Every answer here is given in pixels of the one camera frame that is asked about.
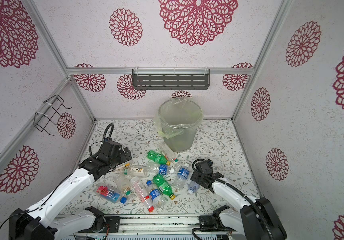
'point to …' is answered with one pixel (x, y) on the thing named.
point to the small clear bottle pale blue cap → (193, 187)
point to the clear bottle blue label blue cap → (156, 196)
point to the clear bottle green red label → (170, 157)
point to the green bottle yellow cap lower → (163, 185)
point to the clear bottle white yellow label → (137, 171)
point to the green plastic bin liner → (177, 122)
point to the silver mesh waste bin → (180, 119)
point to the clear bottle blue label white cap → (182, 177)
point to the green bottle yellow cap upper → (158, 157)
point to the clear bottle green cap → (123, 184)
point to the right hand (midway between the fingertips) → (195, 175)
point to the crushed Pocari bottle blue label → (154, 169)
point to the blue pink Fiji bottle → (110, 194)
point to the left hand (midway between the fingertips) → (123, 157)
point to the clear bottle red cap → (142, 192)
